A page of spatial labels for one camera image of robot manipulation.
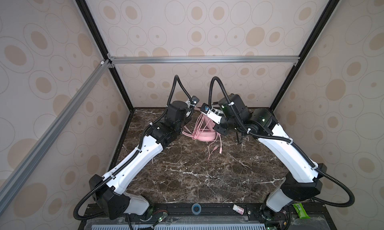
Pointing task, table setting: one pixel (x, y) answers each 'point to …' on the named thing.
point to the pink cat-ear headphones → (208, 134)
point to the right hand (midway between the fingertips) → (216, 117)
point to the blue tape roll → (196, 208)
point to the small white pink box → (238, 209)
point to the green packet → (300, 210)
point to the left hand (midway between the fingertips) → (184, 103)
